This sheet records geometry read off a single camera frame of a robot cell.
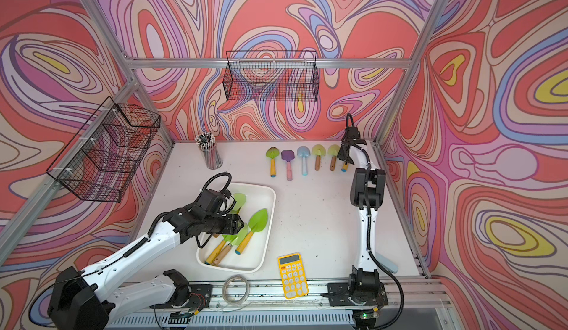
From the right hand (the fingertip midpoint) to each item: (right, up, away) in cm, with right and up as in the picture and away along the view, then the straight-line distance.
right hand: (349, 161), depth 112 cm
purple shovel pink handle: (-31, +3, +3) cm, 31 cm away
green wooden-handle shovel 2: (-50, -30, -28) cm, 65 cm away
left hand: (-49, -24, -32) cm, 63 cm away
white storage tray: (-48, -35, -29) cm, 66 cm away
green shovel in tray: (-59, -34, -30) cm, 75 cm away
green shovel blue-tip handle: (-45, -26, -22) cm, 56 cm away
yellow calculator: (-30, -41, -36) cm, 62 cm away
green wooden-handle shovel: (-7, +6, +3) cm, 10 cm away
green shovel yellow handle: (-39, +4, 0) cm, 39 cm away
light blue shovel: (-23, +5, 0) cm, 24 cm away
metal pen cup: (-68, +8, -16) cm, 70 cm away
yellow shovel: (-3, -3, -4) cm, 6 cm away
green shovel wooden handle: (-15, +6, +3) cm, 17 cm away
